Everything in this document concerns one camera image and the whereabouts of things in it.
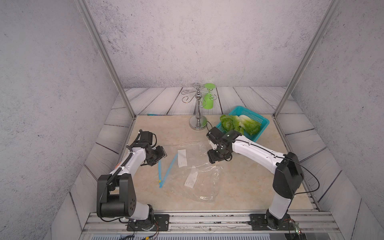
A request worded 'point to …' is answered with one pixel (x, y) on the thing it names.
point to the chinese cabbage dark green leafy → (229, 123)
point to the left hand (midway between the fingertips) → (165, 155)
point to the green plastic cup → (208, 99)
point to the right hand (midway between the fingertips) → (214, 159)
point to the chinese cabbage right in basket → (250, 126)
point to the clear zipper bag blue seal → (187, 170)
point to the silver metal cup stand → (198, 122)
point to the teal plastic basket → (241, 111)
